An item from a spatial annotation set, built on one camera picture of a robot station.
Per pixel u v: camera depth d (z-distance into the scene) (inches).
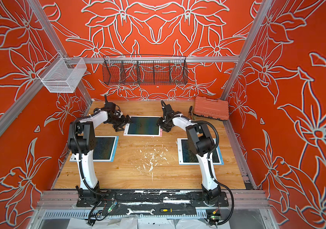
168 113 32.6
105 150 35.6
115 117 36.3
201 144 22.7
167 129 36.2
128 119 36.4
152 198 29.2
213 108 42.3
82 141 22.4
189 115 42.1
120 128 38.6
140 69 39.5
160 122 36.3
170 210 27.4
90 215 26.9
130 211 27.5
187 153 35.3
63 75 30.6
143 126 40.8
